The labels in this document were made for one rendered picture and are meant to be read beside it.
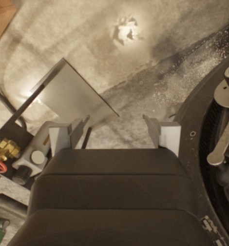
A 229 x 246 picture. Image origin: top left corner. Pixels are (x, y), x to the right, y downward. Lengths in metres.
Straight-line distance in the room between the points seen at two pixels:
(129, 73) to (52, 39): 0.37
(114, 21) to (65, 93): 0.43
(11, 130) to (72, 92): 0.36
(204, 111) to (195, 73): 0.47
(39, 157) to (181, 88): 0.68
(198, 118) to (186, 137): 0.05
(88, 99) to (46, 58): 0.28
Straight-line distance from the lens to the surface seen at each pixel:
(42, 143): 0.71
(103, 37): 0.80
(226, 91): 0.43
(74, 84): 0.92
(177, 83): 0.88
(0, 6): 0.81
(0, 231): 3.28
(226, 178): 0.34
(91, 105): 0.96
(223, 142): 0.33
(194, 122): 0.40
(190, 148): 0.36
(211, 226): 0.29
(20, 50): 0.98
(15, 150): 0.67
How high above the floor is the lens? 0.76
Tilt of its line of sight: 49 degrees down
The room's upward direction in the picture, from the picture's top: 169 degrees counter-clockwise
